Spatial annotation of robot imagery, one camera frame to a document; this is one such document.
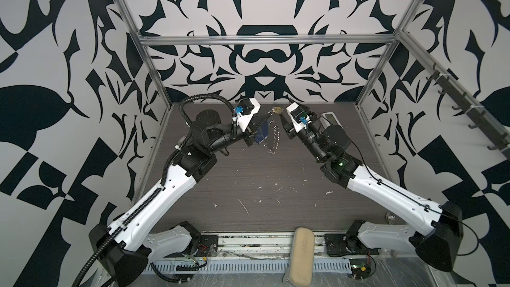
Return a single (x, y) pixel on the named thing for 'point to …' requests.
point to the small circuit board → (360, 268)
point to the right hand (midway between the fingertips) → (288, 102)
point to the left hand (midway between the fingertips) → (268, 109)
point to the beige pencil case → (300, 271)
